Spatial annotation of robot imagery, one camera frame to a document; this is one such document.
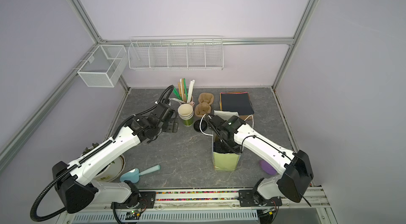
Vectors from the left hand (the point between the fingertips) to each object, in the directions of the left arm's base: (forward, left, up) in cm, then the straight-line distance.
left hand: (168, 123), depth 77 cm
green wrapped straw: (+29, -7, -5) cm, 31 cm away
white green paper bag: (-19, -26, 0) cm, 32 cm away
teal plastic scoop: (-18, +20, -20) cm, 34 cm away
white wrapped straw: (+29, -11, -5) cm, 31 cm away
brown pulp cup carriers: (+22, -18, -17) cm, 34 cm away
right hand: (-15, -26, -8) cm, 32 cm away
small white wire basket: (+44, +46, +2) cm, 63 cm away
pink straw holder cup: (+22, -11, -11) cm, 27 cm away
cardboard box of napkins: (+25, -42, -18) cm, 53 cm away
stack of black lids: (+9, -18, -20) cm, 28 cm away
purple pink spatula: (-19, -50, -20) cm, 57 cm away
